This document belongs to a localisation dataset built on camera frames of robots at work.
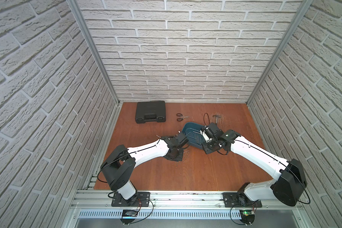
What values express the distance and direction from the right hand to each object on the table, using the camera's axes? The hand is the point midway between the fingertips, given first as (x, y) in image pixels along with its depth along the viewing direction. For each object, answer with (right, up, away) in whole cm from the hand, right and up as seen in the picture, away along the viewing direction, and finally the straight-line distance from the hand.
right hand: (207, 146), depth 82 cm
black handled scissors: (-14, +17, +28) cm, 36 cm away
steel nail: (-10, -5, +10) cm, 15 cm away
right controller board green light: (+18, -32, -11) cm, 39 cm away
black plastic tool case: (-39, +22, +29) cm, 54 cm away
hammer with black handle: (+14, +18, +28) cm, 36 cm away
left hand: (-16, -7, +2) cm, 18 cm away
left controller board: (-42, -31, -12) cm, 54 cm away
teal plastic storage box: (-7, +7, +18) cm, 21 cm away
